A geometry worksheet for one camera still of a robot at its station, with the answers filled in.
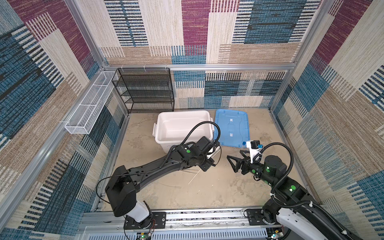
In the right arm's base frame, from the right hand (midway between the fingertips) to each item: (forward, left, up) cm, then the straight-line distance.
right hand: (234, 157), depth 72 cm
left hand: (+3, +11, -6) cm, 13 cm away
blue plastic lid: (+34, -11, -21) cm, 42 cm away
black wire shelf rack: (+57, +53, -3) cm, 78 cm away
